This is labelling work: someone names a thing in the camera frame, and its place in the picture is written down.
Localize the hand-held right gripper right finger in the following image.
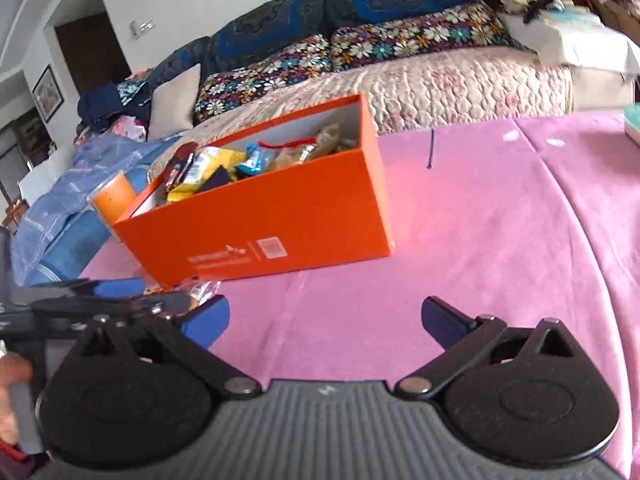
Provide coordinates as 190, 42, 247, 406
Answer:
395, 296, 576, 400

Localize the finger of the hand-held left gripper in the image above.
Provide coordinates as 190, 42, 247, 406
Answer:
75, 278, 147, 302
95, 292, 194, 319

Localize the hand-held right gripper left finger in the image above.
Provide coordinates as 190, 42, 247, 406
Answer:
82, 296, 262, 401

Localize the clear packet of dark fruit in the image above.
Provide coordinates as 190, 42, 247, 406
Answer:
144, 279, 222, 312

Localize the orange cardboard box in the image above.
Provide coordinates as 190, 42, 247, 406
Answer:
112, 92, 397, 287

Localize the dark brown snack packet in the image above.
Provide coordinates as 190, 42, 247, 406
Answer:
164, 141, 199, 192

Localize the black snack packet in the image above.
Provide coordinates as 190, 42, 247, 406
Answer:
199, 166, 237, 194

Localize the yellow snack packet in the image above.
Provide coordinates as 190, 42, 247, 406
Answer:
167, 147, 247, 204

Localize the blue snack packet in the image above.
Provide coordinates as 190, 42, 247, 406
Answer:
234, 142, 274, 177

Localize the clear zip bag of snacks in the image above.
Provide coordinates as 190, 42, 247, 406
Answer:
269, 121, 360, 170

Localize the person's left hand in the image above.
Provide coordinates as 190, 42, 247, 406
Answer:
0, 356, 35, 445

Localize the orange cylindrical can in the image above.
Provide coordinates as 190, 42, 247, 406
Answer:
87, 169, 139, 244

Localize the pink floral tablecloth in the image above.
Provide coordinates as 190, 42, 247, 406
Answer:
79, 110, 640, 476

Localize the blue striped blanket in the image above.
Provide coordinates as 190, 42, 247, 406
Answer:
9, 134, 187, 287

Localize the dark blue clothing pile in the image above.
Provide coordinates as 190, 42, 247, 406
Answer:
76, 76, 152, 134

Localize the beige pillow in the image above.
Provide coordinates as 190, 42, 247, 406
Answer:
146, 62, 203, 142

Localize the beige quilted bedspread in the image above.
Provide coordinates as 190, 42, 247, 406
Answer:
169, 49, 574, 147

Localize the dark wooden door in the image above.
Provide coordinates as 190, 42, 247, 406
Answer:
53, 11, 133, 97

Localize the floral print cushion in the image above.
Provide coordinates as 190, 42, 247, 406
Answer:
329, 0, 514, 74
193, 33, 334, 124

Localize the teal tissue pack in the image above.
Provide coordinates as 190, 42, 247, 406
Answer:
622, 104, 640, 149

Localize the white cloth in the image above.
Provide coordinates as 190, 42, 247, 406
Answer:
501, 11, 640, 74

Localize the wicker chair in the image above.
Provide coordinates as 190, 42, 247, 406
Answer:
581, 0, 640, 47

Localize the framed wall picture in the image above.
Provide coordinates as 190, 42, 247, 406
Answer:
31, 63, 66, 124

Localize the wall switch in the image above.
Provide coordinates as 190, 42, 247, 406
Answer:
129, 16, 157, 40

